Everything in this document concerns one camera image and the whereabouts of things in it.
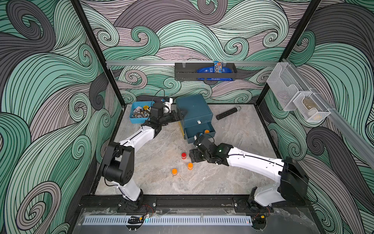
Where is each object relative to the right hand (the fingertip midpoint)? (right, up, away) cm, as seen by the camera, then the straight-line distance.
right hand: (196, 153), depth 81 cm
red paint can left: (-7, -3, +8) cm, 11 cm away
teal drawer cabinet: (+2, +20, +4) cm, 21 cm away
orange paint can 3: (-3, -8, +3) cm, 9 cm away
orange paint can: (+8, +12, +9) cm, 17 cm away
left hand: (-7, +25, +3) cm, 26 cm away
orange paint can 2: (-12, -11, +1) cm, 16 cm away
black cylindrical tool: (+29, +24, +30) cm, 48 cm away
